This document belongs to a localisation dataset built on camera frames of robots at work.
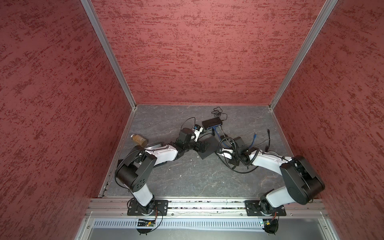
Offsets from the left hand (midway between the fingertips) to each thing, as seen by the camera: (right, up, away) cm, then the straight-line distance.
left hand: (204, 143), depth 90 cm
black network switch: (+7, -1, +7) cm, 10 cm away
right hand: (+17, -9, +3) cm, 19 cm away
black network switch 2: (+5, +12, +18) cm, 23 cm away
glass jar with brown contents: (-42, +2, +4) cm, 42 cm away
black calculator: (-31, -1, +2) cm, 31 cm away
